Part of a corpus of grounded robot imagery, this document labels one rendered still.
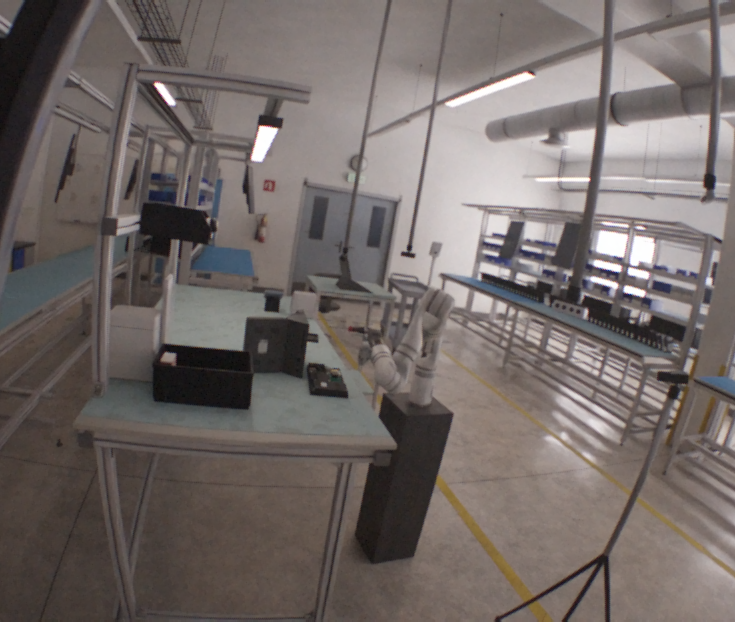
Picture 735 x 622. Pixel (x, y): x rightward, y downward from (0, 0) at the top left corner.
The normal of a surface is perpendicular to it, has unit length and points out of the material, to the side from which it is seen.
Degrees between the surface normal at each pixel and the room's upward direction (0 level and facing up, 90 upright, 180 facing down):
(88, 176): 90
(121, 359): 90
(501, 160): 90
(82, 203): 90
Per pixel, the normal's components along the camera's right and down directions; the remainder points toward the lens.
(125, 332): 0.27, 0.24
